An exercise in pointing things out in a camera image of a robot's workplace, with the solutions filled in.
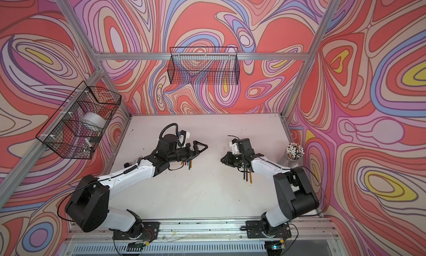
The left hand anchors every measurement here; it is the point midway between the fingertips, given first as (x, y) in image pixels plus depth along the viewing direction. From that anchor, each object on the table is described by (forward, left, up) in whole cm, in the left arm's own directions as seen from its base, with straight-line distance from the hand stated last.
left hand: (205, 151), depth 79 cm
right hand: (0, -9, -13) cm, 16 cm away
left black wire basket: (+9, +61, +8) cm, 63 cm away
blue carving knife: (+2, +10, -19) cm, 22 cm away
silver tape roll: (+9, +51, +13) cm, 54 cm away
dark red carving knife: (-4, -22, -19) cm, 29 cm away
